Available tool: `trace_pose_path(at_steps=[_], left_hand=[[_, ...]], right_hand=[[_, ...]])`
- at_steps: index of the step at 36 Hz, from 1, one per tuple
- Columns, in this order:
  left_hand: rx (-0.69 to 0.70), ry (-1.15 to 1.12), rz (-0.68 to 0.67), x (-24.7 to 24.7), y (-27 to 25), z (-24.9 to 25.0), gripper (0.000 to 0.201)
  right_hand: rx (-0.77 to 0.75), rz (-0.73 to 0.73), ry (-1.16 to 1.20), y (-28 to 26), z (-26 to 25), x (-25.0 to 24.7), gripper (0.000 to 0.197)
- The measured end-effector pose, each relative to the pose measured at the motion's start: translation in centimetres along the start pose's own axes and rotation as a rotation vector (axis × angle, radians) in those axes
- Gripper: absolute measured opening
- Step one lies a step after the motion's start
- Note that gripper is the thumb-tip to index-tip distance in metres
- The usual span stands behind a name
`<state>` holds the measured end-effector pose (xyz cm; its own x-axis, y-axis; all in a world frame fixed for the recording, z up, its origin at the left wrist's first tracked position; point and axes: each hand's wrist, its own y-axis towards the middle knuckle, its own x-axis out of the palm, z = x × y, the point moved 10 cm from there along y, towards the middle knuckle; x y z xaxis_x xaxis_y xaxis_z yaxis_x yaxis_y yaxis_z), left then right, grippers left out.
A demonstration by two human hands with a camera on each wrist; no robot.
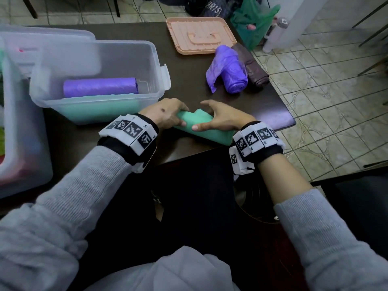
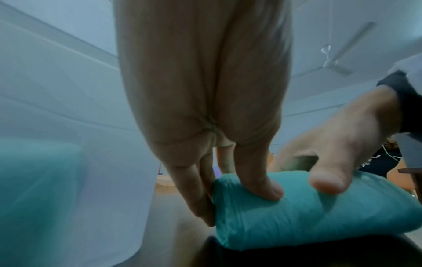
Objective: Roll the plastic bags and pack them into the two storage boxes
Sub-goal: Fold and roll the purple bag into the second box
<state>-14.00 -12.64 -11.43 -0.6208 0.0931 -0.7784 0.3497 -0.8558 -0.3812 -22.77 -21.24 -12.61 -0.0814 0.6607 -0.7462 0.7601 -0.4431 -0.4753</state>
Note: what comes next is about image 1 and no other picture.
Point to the black right wristband with markers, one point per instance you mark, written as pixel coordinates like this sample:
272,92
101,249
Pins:
266,153

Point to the person's right hand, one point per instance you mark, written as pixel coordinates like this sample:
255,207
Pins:
230,119

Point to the thin metal chair legs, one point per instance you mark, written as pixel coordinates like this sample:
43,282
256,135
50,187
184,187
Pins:
373,24

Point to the black round stool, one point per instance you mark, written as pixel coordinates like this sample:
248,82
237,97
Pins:
257,203

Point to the person's left forearm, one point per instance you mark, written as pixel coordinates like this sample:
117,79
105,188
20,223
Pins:
60,215

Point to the pale pink bottle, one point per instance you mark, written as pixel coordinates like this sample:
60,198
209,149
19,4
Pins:
274,36

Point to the dark patterned bag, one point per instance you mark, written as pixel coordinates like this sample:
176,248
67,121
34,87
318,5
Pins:
215,7

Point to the person's left hand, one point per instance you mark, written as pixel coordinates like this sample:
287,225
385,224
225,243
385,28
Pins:
163,113

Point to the green plastic bag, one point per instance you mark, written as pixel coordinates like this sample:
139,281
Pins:
254,24

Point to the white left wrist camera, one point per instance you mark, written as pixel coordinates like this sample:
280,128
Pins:
141,168

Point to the black side table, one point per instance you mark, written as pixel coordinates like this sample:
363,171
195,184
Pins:
360,209

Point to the brown bag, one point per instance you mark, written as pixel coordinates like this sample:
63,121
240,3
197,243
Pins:
251,66

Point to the person's black trousers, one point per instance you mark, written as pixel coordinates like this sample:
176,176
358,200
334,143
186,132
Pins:
200,209

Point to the person's right forearm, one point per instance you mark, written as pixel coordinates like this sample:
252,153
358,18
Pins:
312,227

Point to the black wristband with markers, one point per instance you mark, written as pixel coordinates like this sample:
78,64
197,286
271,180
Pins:
266,153
121,148

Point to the black left wristband with markers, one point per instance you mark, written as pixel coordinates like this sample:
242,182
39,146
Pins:
121,148

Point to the black smartphone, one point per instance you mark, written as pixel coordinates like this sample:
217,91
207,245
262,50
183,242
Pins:
159,209

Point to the small clear plastic bin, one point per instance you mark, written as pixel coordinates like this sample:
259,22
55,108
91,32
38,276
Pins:
127,60

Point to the purple bag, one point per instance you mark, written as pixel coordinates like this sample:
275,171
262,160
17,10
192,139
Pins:
230,69
100,87

